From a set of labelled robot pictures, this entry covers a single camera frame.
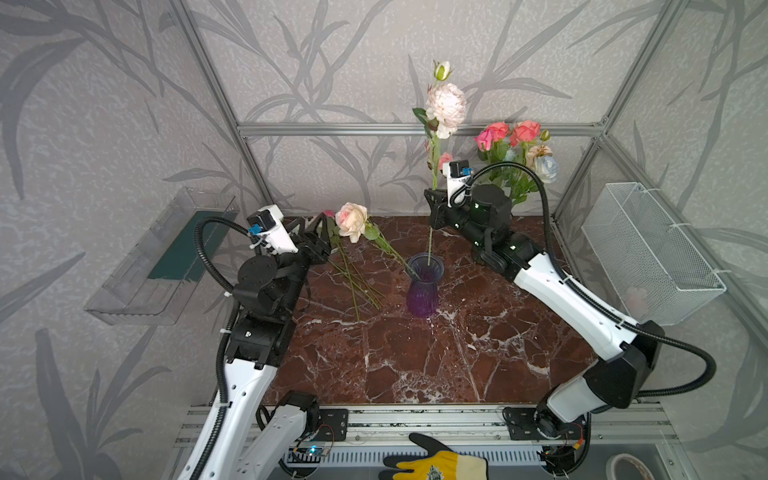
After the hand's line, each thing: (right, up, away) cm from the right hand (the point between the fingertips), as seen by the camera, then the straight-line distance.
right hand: (428, 181), depth 68 cm
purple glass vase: (0, -31, +25) cm, 40 cm away
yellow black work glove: (+3, -64, -2) cm, 64 cm away
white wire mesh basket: (+48, -21, -6) cm, 53 cm away
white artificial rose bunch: (-27, -22, +36) cm, 51 cm away
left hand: (-22, -7, -9) cm, 25 cm away
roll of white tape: (+43, -64, -1) cm, 77 cm away
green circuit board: (-30, -66, +4) cm, 72 cm away
